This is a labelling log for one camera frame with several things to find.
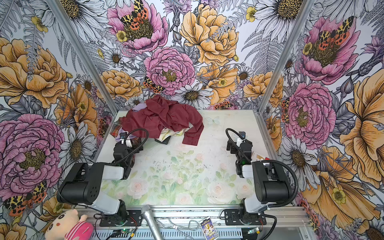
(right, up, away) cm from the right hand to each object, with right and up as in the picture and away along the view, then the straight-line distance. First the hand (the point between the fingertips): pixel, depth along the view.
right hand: (237, 142), depth 94 cm
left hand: (-64, +1, -1) cm, 64 cm away
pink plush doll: (-81, -33, -28) cm, 92 cm away
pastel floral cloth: (-45, +6, +4) cm, 45 cm away
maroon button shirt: (-48, +19, +5) cm, 52 cm away
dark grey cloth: (-45, 0, +4) cm, 45 cm away
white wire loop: (-27, -37, -21) cm, 51 cm away
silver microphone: (-49, -30, -21) cm, 62 cm away
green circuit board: (-57, -38, -24) cm, 73 cm away
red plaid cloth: (-80, +10, +10) cm, 81 cm away
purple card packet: (-19, -37, -24) cm, 48 cm away
